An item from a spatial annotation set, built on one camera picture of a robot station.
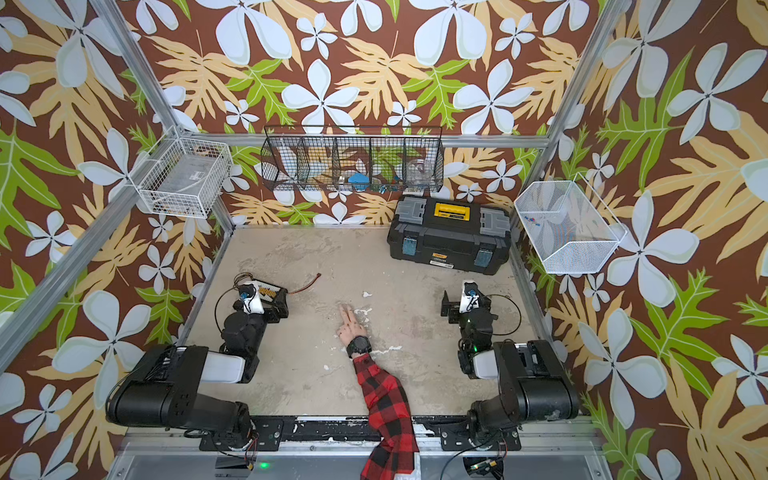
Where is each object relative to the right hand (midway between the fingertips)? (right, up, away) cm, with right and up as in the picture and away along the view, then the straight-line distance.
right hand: (461, 290), depth 90 cm
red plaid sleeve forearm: (-22, -31, -16) cm, 41 cm away
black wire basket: (-17, +43, +8) cm, 47 cm away
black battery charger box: (-61, -3, +8) cm, 62 cm away
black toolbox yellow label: (-1, +18, +5) cm, 19 cm away
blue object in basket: (-32, +37, +8) cm, 49 cm away
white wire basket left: (-82, +34, -5) cm, 89 cm away
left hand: (-59, +1, -2) cm, 59 cm away
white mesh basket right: (+29, +19, -6) cm, 35 cm away
